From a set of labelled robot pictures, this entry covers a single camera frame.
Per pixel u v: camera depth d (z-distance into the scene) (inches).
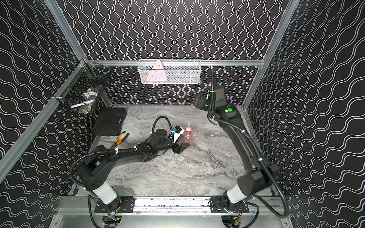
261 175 15.8
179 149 30.1
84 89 37.2
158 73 35.4
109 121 39.1
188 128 30.1
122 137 39.7
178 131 28.8
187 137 30.9
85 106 29.4
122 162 21.0
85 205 30.1
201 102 25.9
